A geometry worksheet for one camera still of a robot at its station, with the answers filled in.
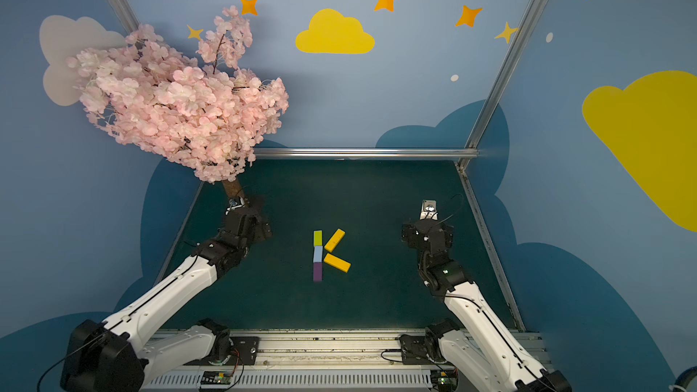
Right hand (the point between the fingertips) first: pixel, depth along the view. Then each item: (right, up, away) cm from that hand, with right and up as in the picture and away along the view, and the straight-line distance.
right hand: (431, 219), depth 80 cm
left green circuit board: (-61, -42, -9) cm, 74 cm away
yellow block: (-30, -10, +16) cm, 36 cm away
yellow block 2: (-29, -16, +10) cm, 35 cm away
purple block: (-35, -19, +8) cm, 41 cm away
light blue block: (-36, -14, +13) cm, 41 cm away
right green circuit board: (+2, -44, -7) cm, 44 cm away
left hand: (-56, -1, +3) cm, 56 cm away
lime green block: (-36, -9, +16) cm, 40 cm away
